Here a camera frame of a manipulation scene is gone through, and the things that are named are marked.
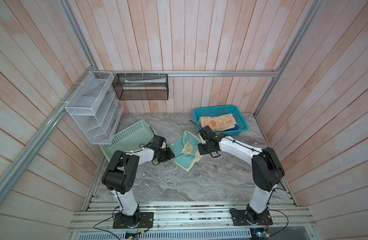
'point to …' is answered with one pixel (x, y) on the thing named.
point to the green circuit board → (259, 233)
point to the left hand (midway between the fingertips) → (173, 158)
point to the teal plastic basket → (220, 110)
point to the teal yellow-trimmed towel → (186, 150)
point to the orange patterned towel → (218, 122)
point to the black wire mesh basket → (141, 86)
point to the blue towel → (236, 127)
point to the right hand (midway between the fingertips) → (201, 149)
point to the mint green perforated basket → (135, 136)
